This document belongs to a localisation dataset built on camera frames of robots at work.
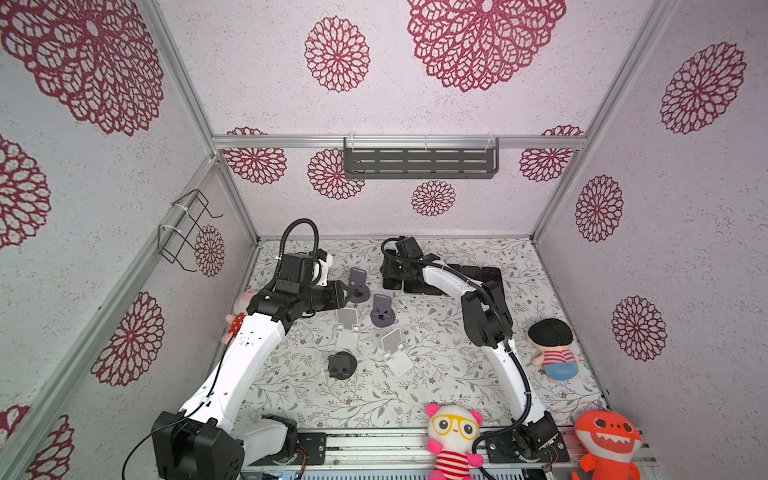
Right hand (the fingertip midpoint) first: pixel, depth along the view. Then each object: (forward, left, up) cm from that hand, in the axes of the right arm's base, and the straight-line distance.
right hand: (388, 264), depth 107 cm
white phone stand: (-33, -3, -1) cm, 33 cm away
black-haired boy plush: (-29, -47, +3) cm, 55 cm away
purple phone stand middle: (-21, +1, 0) cm, 21 cm away
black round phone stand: (-38, +12, 0) cm, 40 cm away
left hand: (-27, +10, +17) cm, 33 cm away
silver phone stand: (-26, +12, -1) cm, 28 cm away
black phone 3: (-28, -25, +27) cm, 46 cm away
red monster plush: (-54, -53, +2) cm, 76 cm away
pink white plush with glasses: (-54, -17, +2) cm, 56 cm away
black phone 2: (-20, -9, +15) cm, 27 cm away
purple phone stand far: (-9, +10, +2) cm, 14 cm away
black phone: (-9, -2, +1) cm, 10 cm away
